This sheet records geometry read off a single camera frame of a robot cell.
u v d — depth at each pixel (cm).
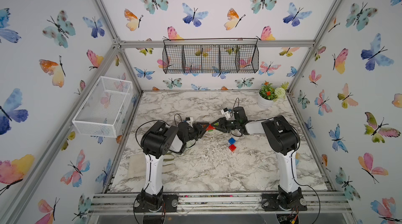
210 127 97
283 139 57
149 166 58
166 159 87
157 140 56
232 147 91
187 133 82
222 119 93
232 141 93
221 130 93
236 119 87
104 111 87
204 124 95
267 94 99
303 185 65
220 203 76
